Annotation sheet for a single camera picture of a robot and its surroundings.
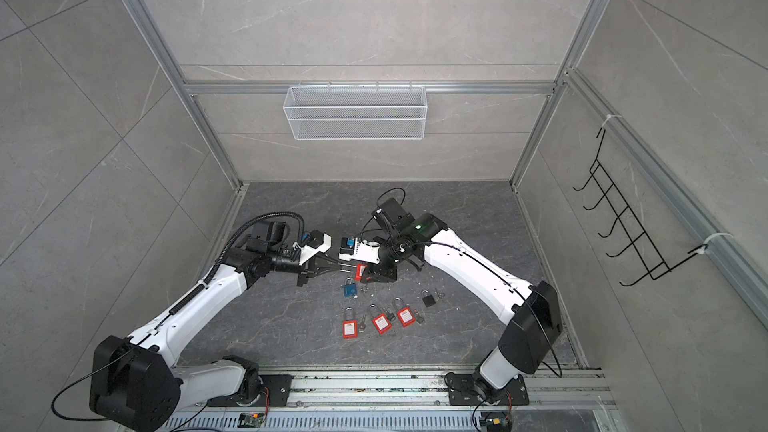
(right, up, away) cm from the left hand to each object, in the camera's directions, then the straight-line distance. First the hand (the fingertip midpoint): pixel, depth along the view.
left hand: (339, 259), depth 75 cm
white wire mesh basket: (+2, +46, +26) cm, 53 cm away
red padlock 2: (+2, -21, +8) cm, 22 cm away
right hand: (+7, -2, 0) cm, 7 cm away
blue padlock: (+1, -12, +16) cm, 20 cm away
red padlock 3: (+10, -19, +9) cm, 23 cm away
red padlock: (+6, -2, -3) cm, 7 cm away
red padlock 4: (+17, -18, +10) cm, 27 cm away
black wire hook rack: (+67, +12, -7) cm, 69 cm away
